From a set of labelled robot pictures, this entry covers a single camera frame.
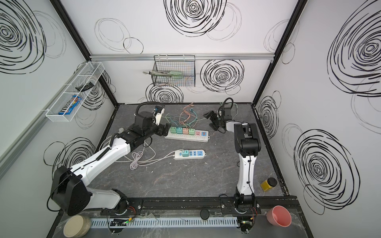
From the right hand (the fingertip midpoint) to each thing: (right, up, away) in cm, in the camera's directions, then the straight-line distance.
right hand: (206, 117), depth 105 cm
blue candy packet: (-70, +5, -34) cm, 78 cm away
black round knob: (-4, -47, -33) cm, 58 cm away
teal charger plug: (-14, -21, -20) cm, 32 cm away
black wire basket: (-25, +40, +19) cm, 51 cm away
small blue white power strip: (-10, -22, -16) cm, 29 cm away
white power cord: (-43, -25, -16) cm, 53 cm away
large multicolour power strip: (-5, -12, -6) cm, 15 cm away
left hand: (-25, -2, -23) cm, 34 cm away
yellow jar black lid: (+29, -33, -31) cm, 54 cm away
